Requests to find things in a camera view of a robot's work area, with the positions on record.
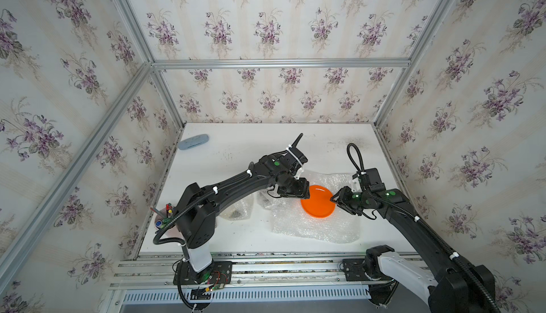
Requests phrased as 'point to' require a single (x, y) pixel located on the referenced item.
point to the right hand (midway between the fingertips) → (337, 201)
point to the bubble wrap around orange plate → (340, 226)
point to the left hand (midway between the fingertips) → (306, 196)
